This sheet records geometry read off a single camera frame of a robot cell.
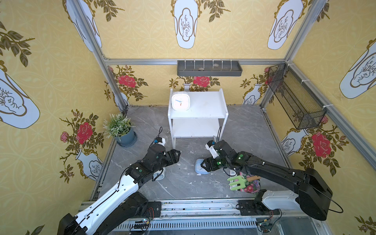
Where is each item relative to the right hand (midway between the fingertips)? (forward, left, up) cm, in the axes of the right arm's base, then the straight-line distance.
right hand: (205, 166), depth 81 cm
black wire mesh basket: (+29, -55, +17) cm, 65 cm away
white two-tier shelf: (+14, +1, +24) cm, 28 cm away
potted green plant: (+16, +50, +12) cm, 54 cm away
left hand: (+3, +15, +7) cm, 17 cm away
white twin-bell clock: (-6, +25, -4) cm, 25 cm away
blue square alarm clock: (0, +4, -4) cm, 6 cm away
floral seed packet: (-7, -26, -9) cm, 28 cm away
